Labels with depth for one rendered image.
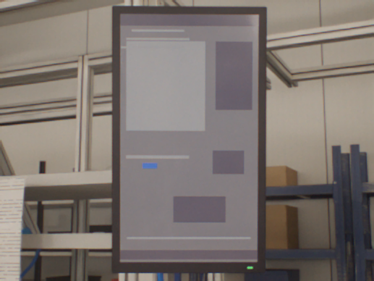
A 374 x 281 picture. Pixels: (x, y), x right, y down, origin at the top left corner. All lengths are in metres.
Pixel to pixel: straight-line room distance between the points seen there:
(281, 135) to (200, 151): 3.75
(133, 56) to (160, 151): 0.19
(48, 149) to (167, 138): 4.82
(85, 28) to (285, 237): 2.99
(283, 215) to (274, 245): 0.22
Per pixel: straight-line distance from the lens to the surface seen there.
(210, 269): 1.14
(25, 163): 6.05
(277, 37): 2.03
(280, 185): 4.32
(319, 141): 4.77
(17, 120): 3.04
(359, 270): 4.15
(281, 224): 4.28
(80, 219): 2.14
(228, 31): 1.12
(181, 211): 1.11
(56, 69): 2.32
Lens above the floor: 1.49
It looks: 10 degrees up
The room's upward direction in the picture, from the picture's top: straight up
